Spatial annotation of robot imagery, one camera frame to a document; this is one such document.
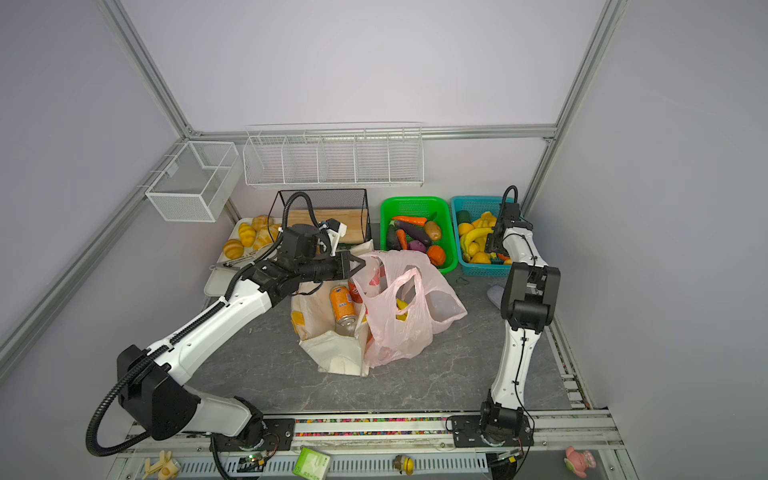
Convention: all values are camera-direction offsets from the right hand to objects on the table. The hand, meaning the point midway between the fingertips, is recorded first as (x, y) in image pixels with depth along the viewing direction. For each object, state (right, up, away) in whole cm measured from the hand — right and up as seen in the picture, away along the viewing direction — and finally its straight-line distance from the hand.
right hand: (511, 249), depth 101 cm
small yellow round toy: (-38, -50, -33) cm, 71 cm away
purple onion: (-32, +1, +4) cm, 33 cm away
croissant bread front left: (-100, 0, +8) cm, 100 cm away
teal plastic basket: (-7, +18, +18) cm, 27 cm away
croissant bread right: (-90, +7, +13) cm, 91 cm away
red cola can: (-52, -14, -8) cm, 55 cm away
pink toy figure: (+3, -49, -33) cm, 60 cm away
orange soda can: (-56, -19, -11) cm, 60 cm away
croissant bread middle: (-98, +6, +14) cm, 99 cm away
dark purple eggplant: (-32, +7, +13) cm, 35 cm away
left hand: (-47, -5, -27) cm, 55 cm away
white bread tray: (-102, -10, +4) cm, 102 cm away
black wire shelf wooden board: (-56, +15, +4) cm, 58 cm away
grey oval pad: (-7, -15, -3) cm, 16 cm away
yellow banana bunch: (-10, +6, +4) cm, 12 cm away
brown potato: (-25, +8, +11) cm, 29 cm away
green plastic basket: (-24, +16, +17) cm, 33 cm away
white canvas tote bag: (-62, -19, -20) cm, 68 cm away
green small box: (-59, -50, -33) cm, 84 cm away
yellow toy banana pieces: (-92, -50, -34) cm, 110 cm away
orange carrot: (-32, +12, +15) cm, 37 cm away
